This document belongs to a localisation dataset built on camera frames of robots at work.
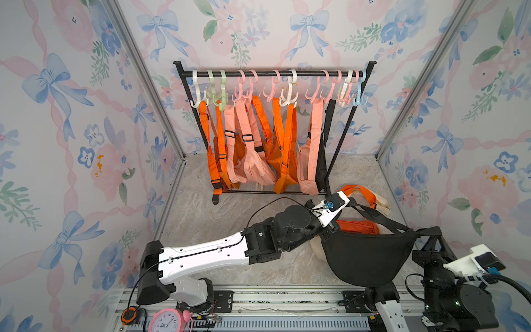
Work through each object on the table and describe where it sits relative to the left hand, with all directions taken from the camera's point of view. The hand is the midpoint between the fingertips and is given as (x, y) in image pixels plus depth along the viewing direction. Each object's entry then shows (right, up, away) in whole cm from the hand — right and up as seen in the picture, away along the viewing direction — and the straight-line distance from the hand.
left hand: (342, 203), depth 55 cm
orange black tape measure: (-66, -39, +13) cm, 78 cm away
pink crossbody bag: (-4, +17, +26) cm, 32 cm away
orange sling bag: (-14, +15, +26) cm, 33 cm away
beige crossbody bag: (+26, -3, +45) cm, 52 cm away
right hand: (+24, -7, -1) cm, 25 cm away
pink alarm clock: (-53, -40, +13) cm, 68 cm away
